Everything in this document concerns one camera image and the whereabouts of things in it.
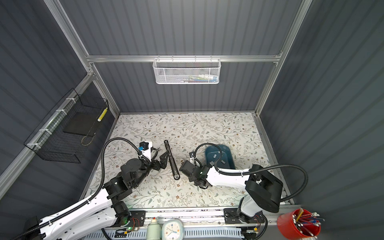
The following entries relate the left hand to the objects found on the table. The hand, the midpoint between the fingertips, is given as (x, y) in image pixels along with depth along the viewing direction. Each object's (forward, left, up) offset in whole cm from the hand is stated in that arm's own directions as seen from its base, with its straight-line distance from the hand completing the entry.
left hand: (161, 150), depth 73 cm
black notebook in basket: (+15, +41, +6) cm, 44 cm away
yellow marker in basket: (+22, +33, +5) cm, 40 cm away
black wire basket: (+8, +47, +5) cm, 48 cm away
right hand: (-4, -17, -19) cm, 26 cm away
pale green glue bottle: (-31, +3, -16) cm, 35 cm away
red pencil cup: (-33, -56, -6) cm, 65 cm away
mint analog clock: (-30, -5, -21) cm, 37 cm away
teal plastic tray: (+6, -38, -27) cm, 47 cm away
